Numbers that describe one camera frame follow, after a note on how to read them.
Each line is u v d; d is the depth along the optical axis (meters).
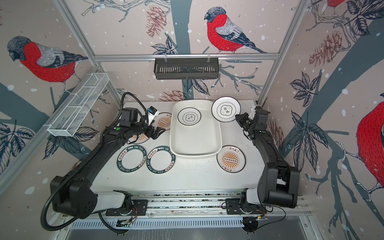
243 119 0.76
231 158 0.90
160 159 0.90
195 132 1.04
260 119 0.65
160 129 0.74
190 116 1.12
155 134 0.72
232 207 0.73
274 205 0.62
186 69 1.06
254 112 0.69
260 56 0.94
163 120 1.10
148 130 0.71
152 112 0.70
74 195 0.39
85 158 0.85
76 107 0.77
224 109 0.90
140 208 0.73
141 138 0.71
